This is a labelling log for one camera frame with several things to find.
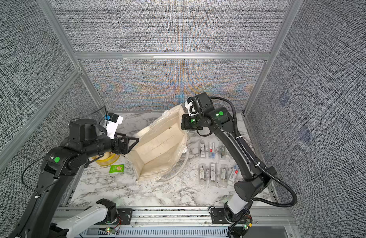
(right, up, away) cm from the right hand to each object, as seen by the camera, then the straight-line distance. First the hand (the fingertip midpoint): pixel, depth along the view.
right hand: (181, 120), depth 70 cm
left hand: (-20, -7, -8) cm, 23 cm away
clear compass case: (+18, -31, +16) cm, 39 cm away
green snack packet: (-40, -28, +18) cm, 52 cm away
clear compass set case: (+14, -18, +28) cm, 36 cm away
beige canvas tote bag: (-13, -19, +23) cm, 33 cm away
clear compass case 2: (+24, -31, +16) cm, 43 cm away
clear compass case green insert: (+27, -20, +27) cm, 43 cm away
